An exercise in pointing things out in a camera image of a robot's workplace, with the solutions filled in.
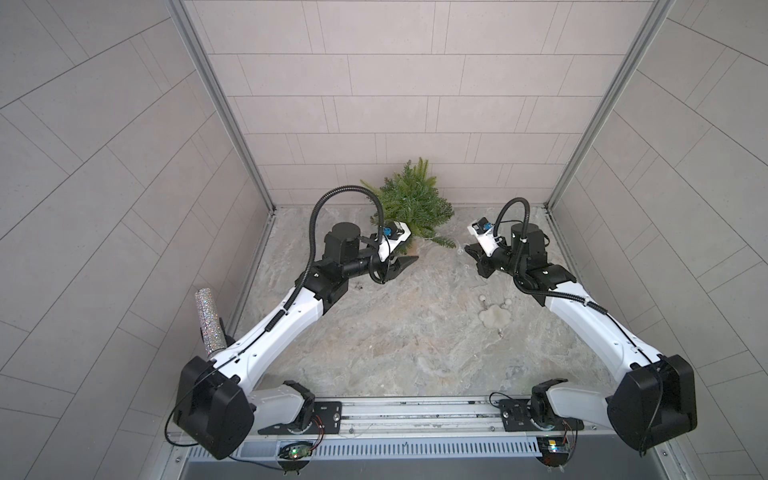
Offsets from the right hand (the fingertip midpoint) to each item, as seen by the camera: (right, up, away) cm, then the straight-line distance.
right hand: (467, 246), depth 80 cm
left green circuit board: (-41, -44, -16) cm, 62 cm away
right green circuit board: (+17, -46, -13) cm, 51 cm away
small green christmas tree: (-15, +13, -2) cm, 20 cm away
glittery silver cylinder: (-57, -18, -19) cm, 63 cm away
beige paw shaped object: (+9, -21, +6) cm, 23 cm away
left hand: (-15, 0, -9) cm, 18 cm away
